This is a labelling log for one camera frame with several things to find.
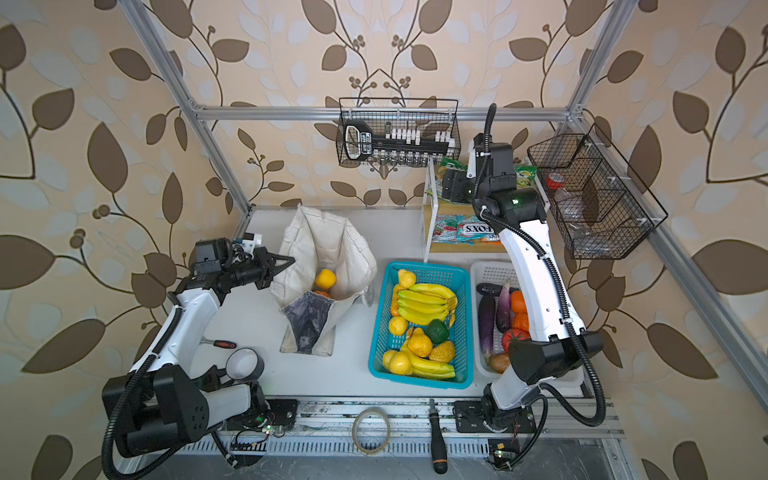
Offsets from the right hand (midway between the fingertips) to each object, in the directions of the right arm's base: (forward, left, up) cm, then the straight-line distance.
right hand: (462, 182), depth 71 cm
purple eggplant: (-21, -10, -36) cm, 43 cm away
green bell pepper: (-23, +5, -34) cm, 41 cm away
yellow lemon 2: (-32, +17, -32) cm, 48 cm away
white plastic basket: (-5, -15, -33) cm, 37 cm away
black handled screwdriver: (-50, +8, -38) cm, 63 cm away
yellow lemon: (-5, +39, -33) cm, 51 cm away
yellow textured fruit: (-26, +11, -34) cm, 44 cm away
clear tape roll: (-46, +27, -36) cm, 64 cm away
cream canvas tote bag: (+3, +37, -38) cm, 54 cm away
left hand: (-9, +43, -17) cm, 47 cm away
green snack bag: (+15, +2, -5) cm, 16 cm away
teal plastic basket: (-20, +9, -37) cm, 43 cm away
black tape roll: (-28, +59, -40) cm, 77 cm away
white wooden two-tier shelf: (-3, +7, -6) cm, 9 cm away
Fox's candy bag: (+2, -4, -19) cm, 20 cm away
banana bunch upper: (-14, +7, -35) cm, 38 cm away
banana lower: (-32, +9, -35) cm, 48 cm away
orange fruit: (-9, +40, -36) cm, 54 cm away
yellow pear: (-7, +13, -31) cm, 35 cm away
